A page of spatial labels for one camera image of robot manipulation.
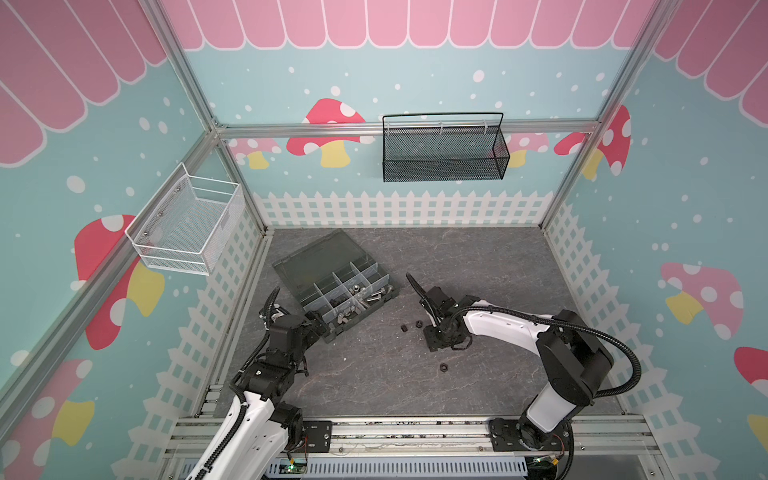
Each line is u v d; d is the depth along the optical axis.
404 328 0.94
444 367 0.85
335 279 1.00
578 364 0.46
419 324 0.94
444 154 1.10
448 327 0.65
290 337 0.59
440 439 0.76
